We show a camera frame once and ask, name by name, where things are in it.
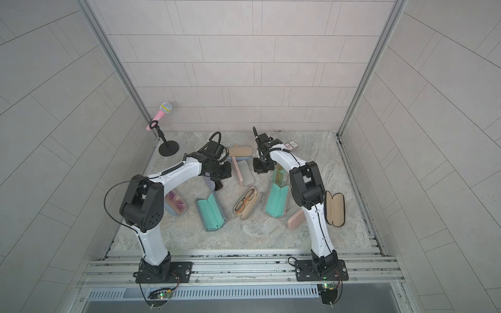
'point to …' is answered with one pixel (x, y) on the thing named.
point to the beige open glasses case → (246, 203)
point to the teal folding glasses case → (276, 201)
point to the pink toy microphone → (165, 108)
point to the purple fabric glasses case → (211, 183)
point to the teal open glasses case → (211, 213)
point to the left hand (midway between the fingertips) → (236, 172)
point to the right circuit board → (329, 292)
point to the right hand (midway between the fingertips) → (258, 169)
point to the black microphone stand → (169, 147)
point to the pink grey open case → (293, 218)
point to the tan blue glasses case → (241, 153)
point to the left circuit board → (165, 295)
